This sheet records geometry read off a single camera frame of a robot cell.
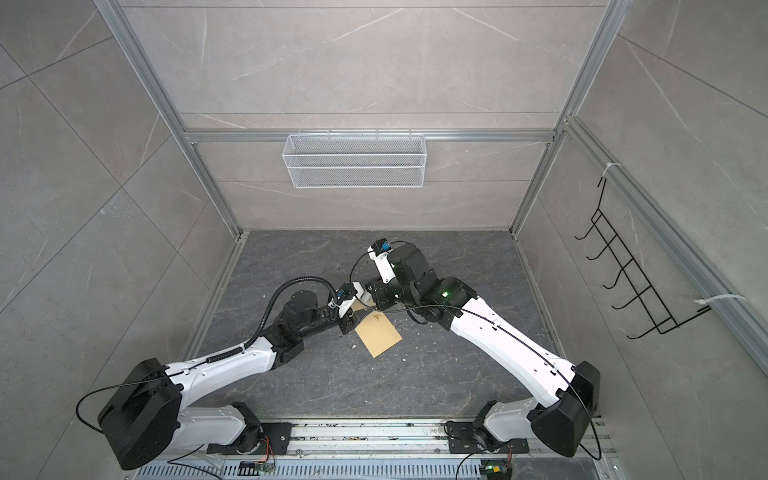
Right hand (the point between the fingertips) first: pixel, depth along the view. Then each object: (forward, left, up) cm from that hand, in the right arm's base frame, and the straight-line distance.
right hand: (371, 282), depth 72 cm
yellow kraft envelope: (0, 0, -28) cm, 28 cm away
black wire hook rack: (-13, -60, +4) cm, 62 cm away
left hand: (+1, +1, -5) cm, 6 cm away
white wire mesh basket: (+49, +6, +3) cm, 49 cm away
